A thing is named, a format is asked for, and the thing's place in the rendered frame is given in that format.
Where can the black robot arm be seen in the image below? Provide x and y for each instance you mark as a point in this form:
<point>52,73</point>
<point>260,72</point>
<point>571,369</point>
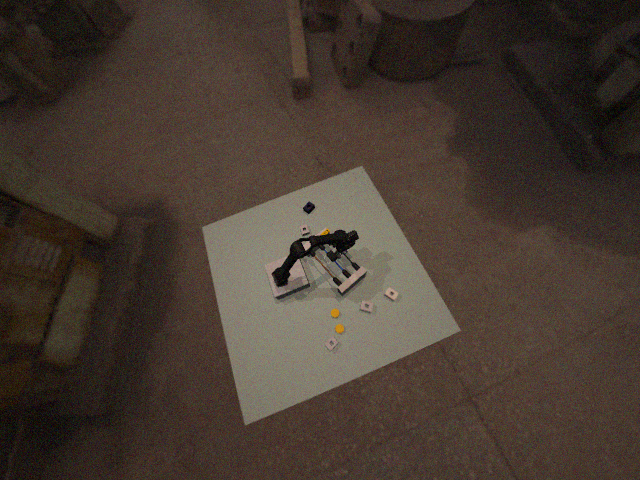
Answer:
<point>297,251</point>

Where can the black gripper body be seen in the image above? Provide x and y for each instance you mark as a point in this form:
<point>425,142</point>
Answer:
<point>333,256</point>

